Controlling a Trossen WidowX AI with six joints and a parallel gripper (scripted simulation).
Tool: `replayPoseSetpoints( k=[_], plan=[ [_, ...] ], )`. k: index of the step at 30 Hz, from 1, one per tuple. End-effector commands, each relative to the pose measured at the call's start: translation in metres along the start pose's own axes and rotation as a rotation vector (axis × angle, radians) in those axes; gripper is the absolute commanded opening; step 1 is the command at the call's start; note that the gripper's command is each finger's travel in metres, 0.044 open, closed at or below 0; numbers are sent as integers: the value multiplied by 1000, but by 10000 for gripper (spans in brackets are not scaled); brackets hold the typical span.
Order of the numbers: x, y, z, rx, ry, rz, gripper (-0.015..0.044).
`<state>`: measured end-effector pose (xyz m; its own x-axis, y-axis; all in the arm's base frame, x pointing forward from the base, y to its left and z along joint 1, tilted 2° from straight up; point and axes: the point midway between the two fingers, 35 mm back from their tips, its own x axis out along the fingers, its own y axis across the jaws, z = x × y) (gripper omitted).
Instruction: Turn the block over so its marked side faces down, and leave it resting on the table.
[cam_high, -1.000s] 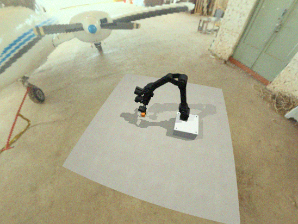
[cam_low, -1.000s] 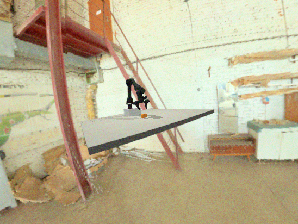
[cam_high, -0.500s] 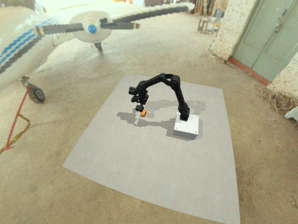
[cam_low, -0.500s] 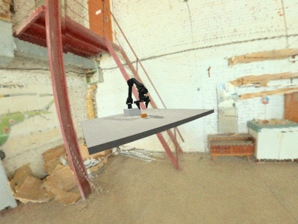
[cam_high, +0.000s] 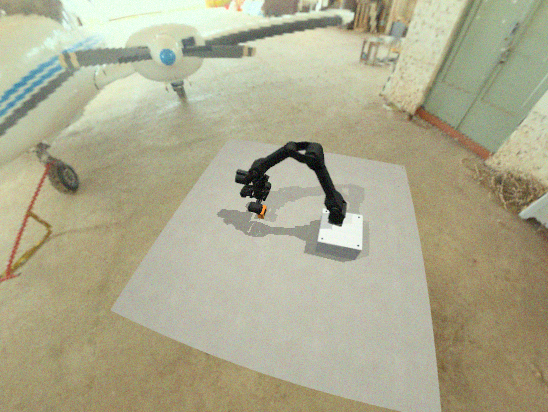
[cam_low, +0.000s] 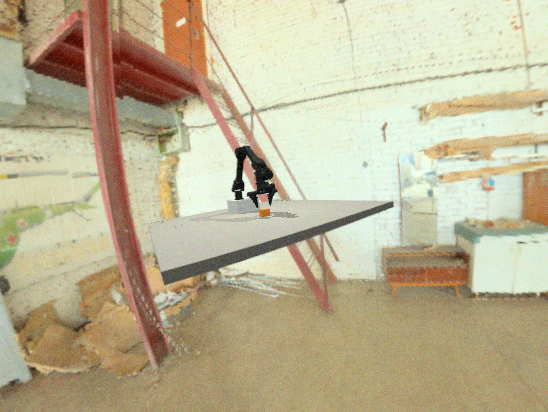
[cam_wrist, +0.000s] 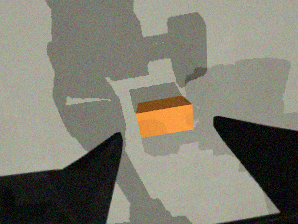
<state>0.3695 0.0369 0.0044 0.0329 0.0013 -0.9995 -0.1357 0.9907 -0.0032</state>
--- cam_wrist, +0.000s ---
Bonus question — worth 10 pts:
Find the orange block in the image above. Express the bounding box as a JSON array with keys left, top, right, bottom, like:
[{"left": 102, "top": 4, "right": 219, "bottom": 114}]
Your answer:
[{"left": 136, "top": 96, "right": 194, "bottom": 138}]

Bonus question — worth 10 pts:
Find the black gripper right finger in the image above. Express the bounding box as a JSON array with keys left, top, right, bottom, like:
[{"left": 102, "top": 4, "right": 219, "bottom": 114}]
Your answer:
[{"left": 213, "top": 116, "right": 298, "bottom": 212}]

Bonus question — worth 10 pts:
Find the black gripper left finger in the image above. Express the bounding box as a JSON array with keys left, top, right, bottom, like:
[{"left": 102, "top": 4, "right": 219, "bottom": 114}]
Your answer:
[{"left": 0, "top": 132, "right": 123, "bottom": 224}]

